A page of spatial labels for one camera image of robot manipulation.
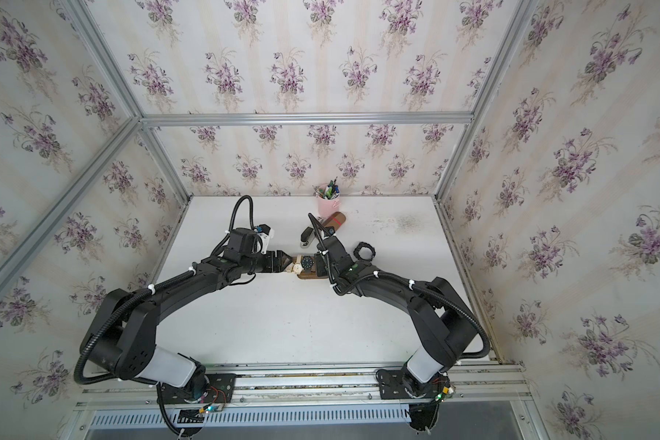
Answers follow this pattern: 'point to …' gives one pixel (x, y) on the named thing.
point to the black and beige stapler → (307, 237)
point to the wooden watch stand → (310, 273)
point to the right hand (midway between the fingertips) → (327, 257)
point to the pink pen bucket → (327, 207)
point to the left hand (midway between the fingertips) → (286, 259)
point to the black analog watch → (307, 262)
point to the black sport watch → (361, 245)
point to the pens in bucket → (330, 192)
